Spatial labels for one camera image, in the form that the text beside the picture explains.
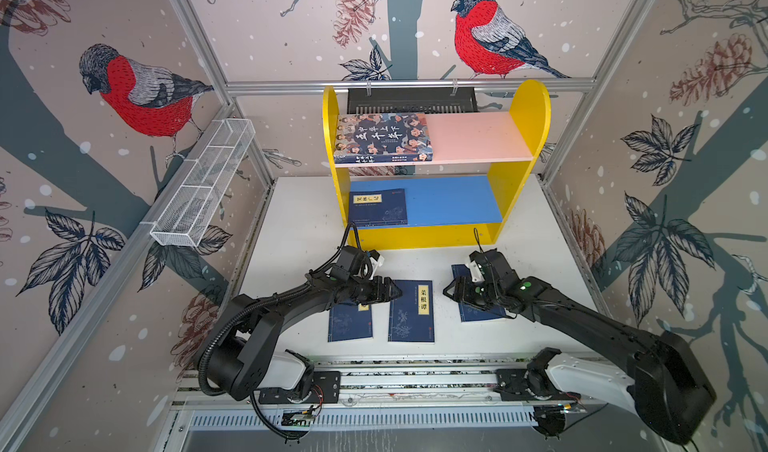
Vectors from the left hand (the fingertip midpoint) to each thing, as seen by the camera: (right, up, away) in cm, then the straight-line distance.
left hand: (393, 296), depth 82 cm
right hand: (+15, 0, -1) cm, 15 cm away
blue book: (-13, -7, +2) cm, 15 cm away
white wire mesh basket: (-51, +22, -12) cm, 57 cm away
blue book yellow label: (-4, +25, +10) cm, 27 cm away
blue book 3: (+22, -6, +3) cm, 23 cm away
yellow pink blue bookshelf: (+21, +27, +15) cm, 37 cm away
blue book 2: (+5, -7, +3) cm, 9 cm away
